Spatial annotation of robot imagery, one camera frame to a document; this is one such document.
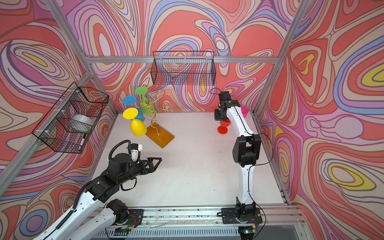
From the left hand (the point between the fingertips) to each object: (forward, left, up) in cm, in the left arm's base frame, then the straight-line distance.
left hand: (157, 160), depth 73 cm
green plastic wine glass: (+28, +8, +11) cm, 31 cm away
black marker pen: (+10, +38, +6) cm, 40 cm away
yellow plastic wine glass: (+17, +12, +5) cm, 22 cm away
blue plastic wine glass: (+29, +17, +14) cm, 36 cm away
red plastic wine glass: (+34, -40, -18) cm, 55 cm away
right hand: (+32, -37, -5) cm, 49 cm away
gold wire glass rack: (+29, +7, +2) cm, 29 cm away
